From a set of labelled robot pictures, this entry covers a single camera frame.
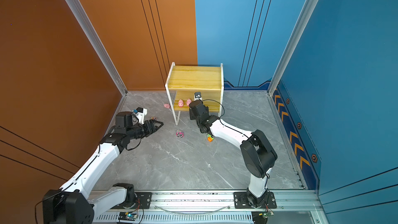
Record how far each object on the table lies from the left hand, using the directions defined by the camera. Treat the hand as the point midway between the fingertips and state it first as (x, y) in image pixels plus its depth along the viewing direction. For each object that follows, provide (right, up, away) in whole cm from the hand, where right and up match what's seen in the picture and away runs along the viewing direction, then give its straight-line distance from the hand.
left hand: (161, 124), depth 80 cm
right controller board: (+49, -42, -9) cm, 65 cm away
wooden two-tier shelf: (+13, +20, -1) cm, 24 cm away
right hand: (+17, +9, +9) cm, 21 cm away
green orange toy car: (+26, -10, +12) cm, 30 cm away
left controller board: (-13, -41, -9) cm, 44 cm away
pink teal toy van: (+8, -8, +14) cm, 18 cm away
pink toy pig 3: (-4, +9, +29) cm, 31 cm away
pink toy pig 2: (+13, +12, +11) cm, 21 cm away
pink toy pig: (+9, +11, +9) cm, 17 cm away
